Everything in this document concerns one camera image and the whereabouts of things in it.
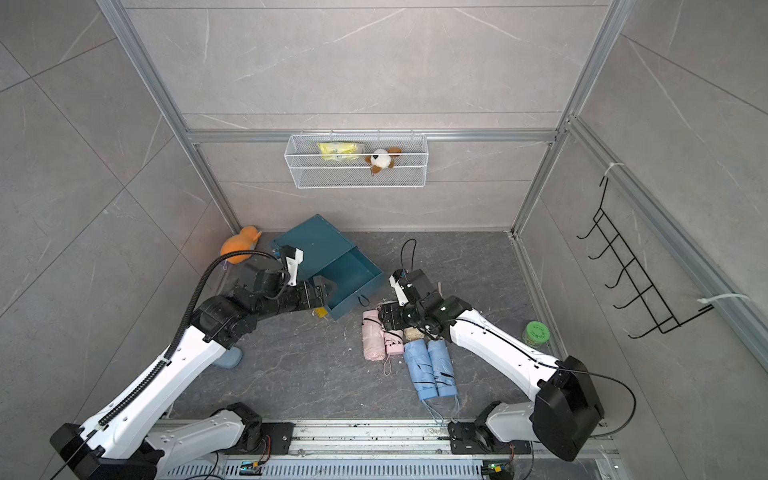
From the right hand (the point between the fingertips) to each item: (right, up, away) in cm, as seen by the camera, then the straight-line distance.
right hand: (391, 313), depth 80 cm
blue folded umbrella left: (+9, -16, 0) cm, 18 cm away
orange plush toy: (-54, +22, +28) cm, 65 cm away
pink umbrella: (-5, -8, +7) cm, 12 cm away
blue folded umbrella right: (+14, -15, +1) cm, 21 cm away
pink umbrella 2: (+1, -10, +7) cm, 13 cm away
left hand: (-16, +9, -9) cm, 21 cm away
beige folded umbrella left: (+7, -8, +8) cm, 13 cm away
